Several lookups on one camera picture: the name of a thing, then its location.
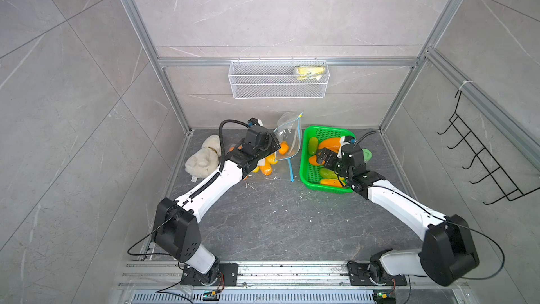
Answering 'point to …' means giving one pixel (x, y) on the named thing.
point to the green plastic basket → (309, 174)
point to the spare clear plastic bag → (290, 120)
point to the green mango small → (313, 145)
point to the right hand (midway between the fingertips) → (324, 154)
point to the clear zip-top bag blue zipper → (290, 141)
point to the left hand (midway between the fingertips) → (281, 135)
